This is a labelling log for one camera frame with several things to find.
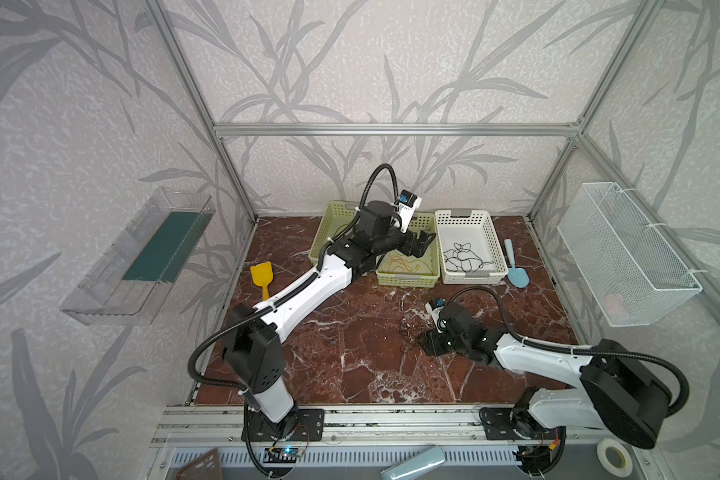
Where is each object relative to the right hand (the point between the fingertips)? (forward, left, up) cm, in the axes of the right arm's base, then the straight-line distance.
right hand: (424, 327), depth 88 cm
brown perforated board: (-33, +54, -2) cm, 63 cm away
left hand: (+17, +1, +29) cm, 34 cm away
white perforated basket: (+42, -23, -2) cm, 48 cm away
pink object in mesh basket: (-2, -44, +18) cm, 48 cm away
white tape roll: (-31, -43, -3) cm, 53 cm away
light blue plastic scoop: (+19, -35, -3) cm, 40 cm away
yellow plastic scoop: (+19, +53, 0) cm, 56 cm away
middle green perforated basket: (+22, +6, -2) cm, 23 cm away
